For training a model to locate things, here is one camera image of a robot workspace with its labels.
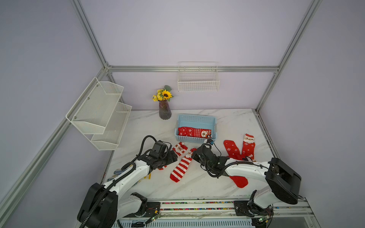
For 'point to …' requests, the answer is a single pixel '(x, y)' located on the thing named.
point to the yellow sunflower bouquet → (163, 94)
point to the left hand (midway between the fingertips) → (172, 159)
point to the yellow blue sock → (127, 167)
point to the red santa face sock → (248, 147)
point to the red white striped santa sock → (179, 149)
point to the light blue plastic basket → (196, 121)
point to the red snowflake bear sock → (190, 131)
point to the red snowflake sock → (232, 150)
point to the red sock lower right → (241, 182)
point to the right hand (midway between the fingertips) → (193, 153)
